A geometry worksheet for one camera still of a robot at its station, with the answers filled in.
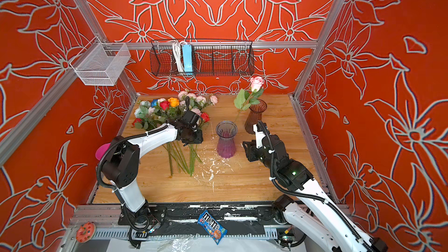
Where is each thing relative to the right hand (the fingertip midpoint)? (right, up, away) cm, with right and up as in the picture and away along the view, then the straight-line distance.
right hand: (246, 140), depth 72 cm
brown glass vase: (+7, +10, +18) cm, 22 cm away
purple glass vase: (-8, +2, +11) cm, 14 cm away
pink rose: (0, +18, 0) cm, 18 cm away
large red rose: (-44, +16, +28) cm, 54 cm away
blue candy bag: (-14, -36, -2) cm, 38 cm away
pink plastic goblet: (-66, -6, +6) cm, 66 cm away
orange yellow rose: (-40, +18, +32) cm, 54 cm away
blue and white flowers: (-58, +14, +34) cm, 69 cm away
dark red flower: (-62, +7, +31) cm, 70 cm away
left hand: (-22, -3, +20) cm, 30 cm away
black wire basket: (-22, +43, +27) cm, 55 cm away
